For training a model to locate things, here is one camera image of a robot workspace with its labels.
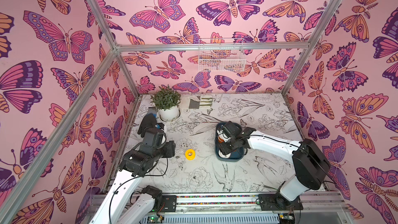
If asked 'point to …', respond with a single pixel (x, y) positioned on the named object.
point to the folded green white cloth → (200, 102)
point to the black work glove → (149, 121)
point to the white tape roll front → (221, 154)
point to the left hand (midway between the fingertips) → (171, 143)
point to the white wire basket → (222, 60)
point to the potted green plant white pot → (166, 100)
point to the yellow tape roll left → (190, 157)
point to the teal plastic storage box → (236, 156)
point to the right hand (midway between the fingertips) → (222, 149)
